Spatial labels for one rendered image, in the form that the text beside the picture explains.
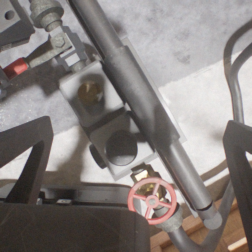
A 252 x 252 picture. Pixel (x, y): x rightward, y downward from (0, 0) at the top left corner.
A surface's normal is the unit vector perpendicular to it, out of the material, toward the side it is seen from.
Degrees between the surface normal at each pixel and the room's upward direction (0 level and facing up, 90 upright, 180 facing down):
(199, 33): 0
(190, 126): 0
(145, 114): 26
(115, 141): 0
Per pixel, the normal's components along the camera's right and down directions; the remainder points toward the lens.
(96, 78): -0.03, 0.09
